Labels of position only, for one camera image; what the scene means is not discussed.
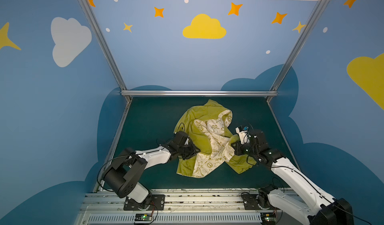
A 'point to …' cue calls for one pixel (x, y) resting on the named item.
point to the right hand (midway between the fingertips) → (233, 142)
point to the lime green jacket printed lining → (209, 125)
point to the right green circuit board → (268, 218)
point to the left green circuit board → (143, 217)
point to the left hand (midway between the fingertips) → (200, 149)
